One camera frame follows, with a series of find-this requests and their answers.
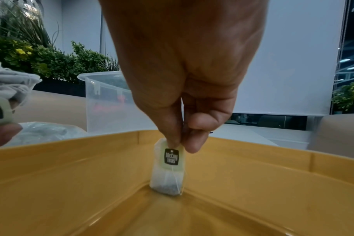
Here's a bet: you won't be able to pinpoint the green hedge plant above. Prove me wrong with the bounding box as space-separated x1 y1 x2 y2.
0 0 121 80
331 79 354 114

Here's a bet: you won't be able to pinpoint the clear zip bag with tea bags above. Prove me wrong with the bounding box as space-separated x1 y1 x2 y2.
7 121 89 147

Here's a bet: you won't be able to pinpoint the person's left hand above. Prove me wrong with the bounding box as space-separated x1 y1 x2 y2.
0 122 23 148

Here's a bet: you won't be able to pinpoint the tea bags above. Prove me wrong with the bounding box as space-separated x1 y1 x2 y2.
149 138 186 197
0 56 43 126

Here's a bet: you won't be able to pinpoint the yellow tray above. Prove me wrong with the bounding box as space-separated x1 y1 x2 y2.
0 130 354 236

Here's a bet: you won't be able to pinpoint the person's right hand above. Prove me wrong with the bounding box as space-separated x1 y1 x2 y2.
98 0 270 154

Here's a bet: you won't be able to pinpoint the white roller blind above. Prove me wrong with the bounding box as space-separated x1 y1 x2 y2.
235 0 348 116

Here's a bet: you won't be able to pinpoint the clear storage box pink latches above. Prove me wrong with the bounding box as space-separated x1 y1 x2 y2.
77 70 163 135

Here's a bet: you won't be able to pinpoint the black planter box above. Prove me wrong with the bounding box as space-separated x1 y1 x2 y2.
33 77 87 98

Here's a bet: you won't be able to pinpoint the beige bench seat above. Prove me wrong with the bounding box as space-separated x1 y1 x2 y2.
307 113 354 152
12 89 89 129

